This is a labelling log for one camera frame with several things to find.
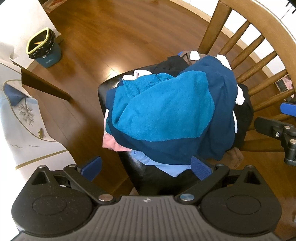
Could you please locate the black patterned bin liner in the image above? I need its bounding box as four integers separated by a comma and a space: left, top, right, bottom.
26, 27, 56, 59

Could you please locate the wooden spindle-back chair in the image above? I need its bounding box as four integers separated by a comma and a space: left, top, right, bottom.
198, 0, 296, 163

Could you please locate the two-tone blue sweater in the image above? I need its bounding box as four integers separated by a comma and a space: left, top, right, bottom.
106, 55, 240, 165

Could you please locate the teal trash bin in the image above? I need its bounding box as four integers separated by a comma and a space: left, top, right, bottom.
32, 43, 62, 68

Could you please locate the light blue garment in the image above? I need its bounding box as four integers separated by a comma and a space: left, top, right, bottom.
131, 149, 193, 178

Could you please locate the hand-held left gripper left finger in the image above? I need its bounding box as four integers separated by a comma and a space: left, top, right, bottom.
31, 156, 116, 205

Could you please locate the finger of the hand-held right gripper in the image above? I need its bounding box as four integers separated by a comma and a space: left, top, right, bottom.
279, 93, 296, 121
254, 116, 296, 166

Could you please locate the patterned rug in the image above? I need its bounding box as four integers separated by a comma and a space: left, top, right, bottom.
43, 0, 61, 11

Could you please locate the white printed tablecloth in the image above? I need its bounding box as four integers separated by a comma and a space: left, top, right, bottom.
0, 58, 74, 172

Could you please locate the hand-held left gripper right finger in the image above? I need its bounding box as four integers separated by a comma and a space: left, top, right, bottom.
174, 156, 262, 205

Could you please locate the wooden table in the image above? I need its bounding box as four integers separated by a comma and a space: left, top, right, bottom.
22, 67, 71, 101

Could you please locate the grey brown garment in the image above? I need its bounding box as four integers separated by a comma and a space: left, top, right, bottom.
184, 51, 208, 66

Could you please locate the pink garment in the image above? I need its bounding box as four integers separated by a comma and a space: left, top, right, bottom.
102, 113, 126, 151

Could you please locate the pile of clothes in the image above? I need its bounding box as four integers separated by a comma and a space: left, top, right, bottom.
97, 64, 210, 196

